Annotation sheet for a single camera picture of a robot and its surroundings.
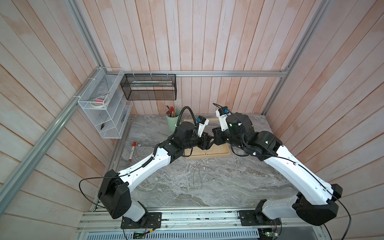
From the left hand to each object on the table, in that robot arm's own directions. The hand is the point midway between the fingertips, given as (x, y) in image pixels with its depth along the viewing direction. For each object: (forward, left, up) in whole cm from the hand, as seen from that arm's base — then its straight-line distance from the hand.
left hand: (212, 139), depth 74 cm
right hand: (-1, +1, +8) cm, 8 cm away
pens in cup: (+26, +23, -7) cm, 36 cm away
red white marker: (+14, +50, -27) cm, 59 cm away
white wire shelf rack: (+10, +54, +3) cm, 55 cm away
